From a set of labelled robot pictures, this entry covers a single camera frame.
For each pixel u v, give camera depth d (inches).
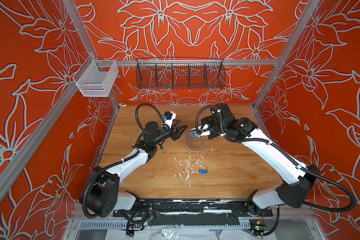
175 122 30.5
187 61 36.6
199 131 23.2
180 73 38.2
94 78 36.4
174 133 26.8
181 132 28.6
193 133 23.7
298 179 15.5
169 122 26.3
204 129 23.6
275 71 38.0
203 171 33.7
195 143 31.9
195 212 28.6
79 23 29.5
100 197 16.3
